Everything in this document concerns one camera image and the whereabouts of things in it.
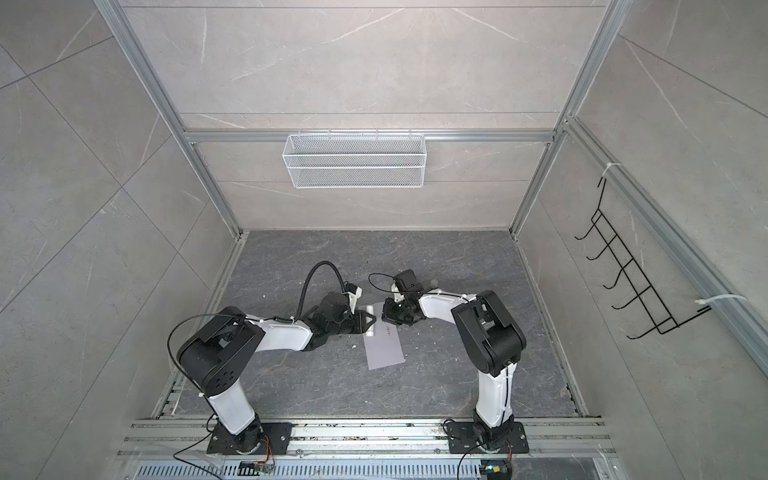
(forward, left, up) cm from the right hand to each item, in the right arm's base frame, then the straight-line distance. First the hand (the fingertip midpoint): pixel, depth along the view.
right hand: (382, 315), depth 96 cm
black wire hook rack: (-13, -57, +32) cm, 67 cm away
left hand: (-1, +2, +4) cm, 5 cm away
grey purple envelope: (-11, 0, 0) cm, 11 cm away
